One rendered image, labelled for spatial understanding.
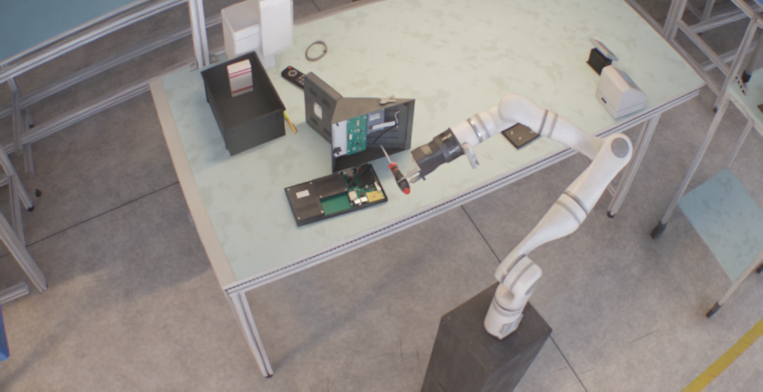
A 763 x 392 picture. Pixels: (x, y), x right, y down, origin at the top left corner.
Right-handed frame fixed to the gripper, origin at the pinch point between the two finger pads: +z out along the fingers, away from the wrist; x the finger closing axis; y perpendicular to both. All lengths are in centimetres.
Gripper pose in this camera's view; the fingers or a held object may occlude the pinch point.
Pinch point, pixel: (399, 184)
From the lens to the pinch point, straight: 176.1
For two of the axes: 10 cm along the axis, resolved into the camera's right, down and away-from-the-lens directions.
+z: -8.6, 5.0, 0.2
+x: -3.0, -4.7, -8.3
